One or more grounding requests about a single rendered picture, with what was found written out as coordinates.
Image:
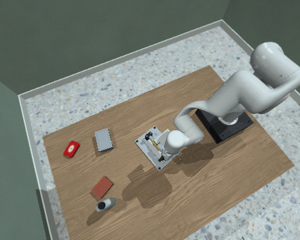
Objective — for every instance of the grey hinged case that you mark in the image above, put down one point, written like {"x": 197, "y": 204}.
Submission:
{"x": 103, "y": 139}

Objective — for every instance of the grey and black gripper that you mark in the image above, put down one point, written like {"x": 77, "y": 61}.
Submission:
{"x": 165, "y": 157}

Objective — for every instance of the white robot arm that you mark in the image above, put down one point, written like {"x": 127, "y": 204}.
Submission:
{"x": 242, "y": 91}

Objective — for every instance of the reddish-brown rectangular block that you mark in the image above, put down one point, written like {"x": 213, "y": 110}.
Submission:
{"x": 102, "y": 187}

